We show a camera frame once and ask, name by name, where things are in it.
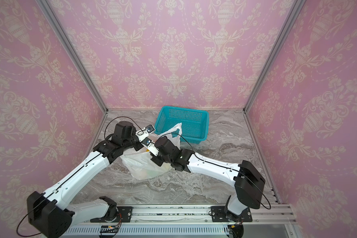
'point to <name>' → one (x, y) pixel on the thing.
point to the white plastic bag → (139, 161)
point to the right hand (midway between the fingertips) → (153, 150)
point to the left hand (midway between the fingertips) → (146, 134)
